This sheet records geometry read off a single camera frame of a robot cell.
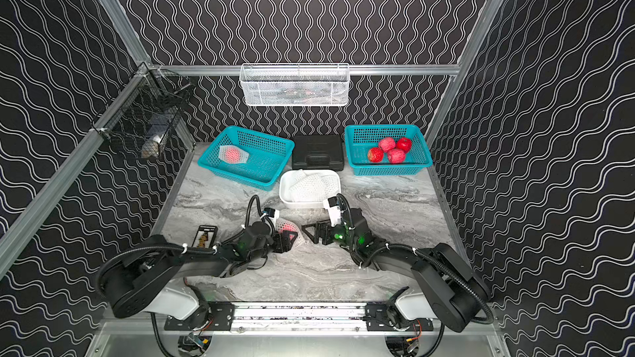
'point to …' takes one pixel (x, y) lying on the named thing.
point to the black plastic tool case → (318, 152)
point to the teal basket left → (269, 159)
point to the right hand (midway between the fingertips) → (310, 225)
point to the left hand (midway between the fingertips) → (292, 232)
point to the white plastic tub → (288, 177)
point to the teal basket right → (360, 140)
